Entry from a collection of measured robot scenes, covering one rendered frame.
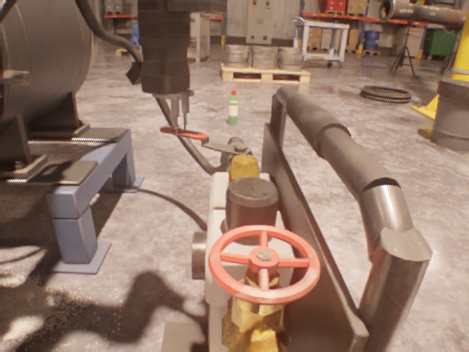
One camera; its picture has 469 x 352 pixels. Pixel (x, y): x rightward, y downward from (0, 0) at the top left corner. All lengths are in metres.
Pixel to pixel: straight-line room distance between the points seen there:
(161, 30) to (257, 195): 0.28
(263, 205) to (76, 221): 0.71
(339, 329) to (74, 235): 0.82
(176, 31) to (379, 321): 0.41
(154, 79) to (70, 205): 0.52
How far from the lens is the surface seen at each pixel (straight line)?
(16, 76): 0.57
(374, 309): 0.18
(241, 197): 0.26
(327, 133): 0.25
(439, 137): 2.49
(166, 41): 0.46
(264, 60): 4.46
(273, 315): 0.22
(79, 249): 0.97
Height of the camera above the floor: 0.64
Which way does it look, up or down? 26 degrees down
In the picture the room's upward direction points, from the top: 3 degrees clockwise
